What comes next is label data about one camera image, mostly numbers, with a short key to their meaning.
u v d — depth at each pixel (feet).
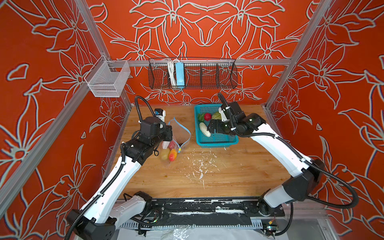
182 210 2.40
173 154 2.83
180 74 2.92
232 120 1.90
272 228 2.24
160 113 1.97
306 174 1.31
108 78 3.14
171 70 2.89
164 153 2.85
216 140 3.22
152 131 1.70
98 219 1.21
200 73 3.13
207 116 3.50
